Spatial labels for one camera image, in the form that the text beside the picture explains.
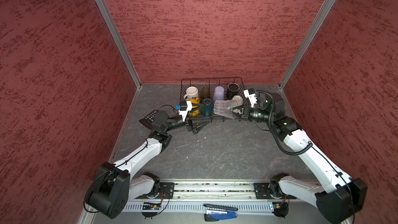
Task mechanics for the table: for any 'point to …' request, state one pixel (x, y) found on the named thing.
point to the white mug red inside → (191, 92)
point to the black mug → (232, 90)
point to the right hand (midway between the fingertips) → (228, 114)
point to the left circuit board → (148, 206)
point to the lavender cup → (218, 94)
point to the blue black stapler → (215, 212)
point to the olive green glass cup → (205, 93)
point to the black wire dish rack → (212, 83)
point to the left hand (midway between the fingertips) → (205, 115)
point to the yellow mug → (195, 100)
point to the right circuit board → (281, 209)
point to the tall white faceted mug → (238, 99)
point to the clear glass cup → (227, 108)
